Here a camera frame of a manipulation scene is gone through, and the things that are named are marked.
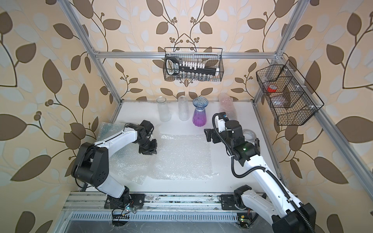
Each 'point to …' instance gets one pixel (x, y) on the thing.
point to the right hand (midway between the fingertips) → (212, 128)
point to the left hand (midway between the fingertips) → (154, 151)
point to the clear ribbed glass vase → (164, 113)
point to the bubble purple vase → (199, 118)
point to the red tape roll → (272, 88)
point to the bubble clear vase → (183, 108)
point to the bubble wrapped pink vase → (226, 105)
